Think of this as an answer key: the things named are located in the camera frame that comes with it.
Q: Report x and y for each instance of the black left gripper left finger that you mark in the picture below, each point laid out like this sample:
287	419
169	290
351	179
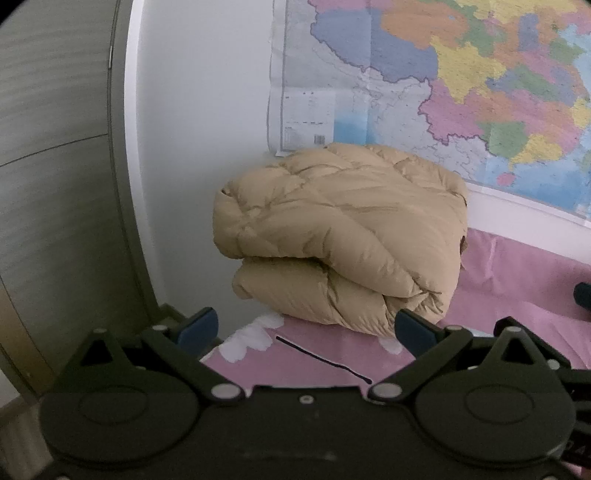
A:
179	350

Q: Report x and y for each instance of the pink floral bed sheet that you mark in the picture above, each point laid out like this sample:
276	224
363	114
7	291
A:
500	278

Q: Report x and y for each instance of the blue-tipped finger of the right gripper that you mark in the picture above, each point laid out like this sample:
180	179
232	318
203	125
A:
582	295

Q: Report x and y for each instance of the colourful wall map poster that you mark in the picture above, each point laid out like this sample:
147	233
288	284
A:
496	91

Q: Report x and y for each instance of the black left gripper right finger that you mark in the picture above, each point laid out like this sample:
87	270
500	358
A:
434	349

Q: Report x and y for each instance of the tan puffer down jacket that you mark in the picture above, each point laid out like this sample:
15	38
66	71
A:
346	235

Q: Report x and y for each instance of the grey wooden door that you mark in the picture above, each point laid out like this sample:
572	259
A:
71	258

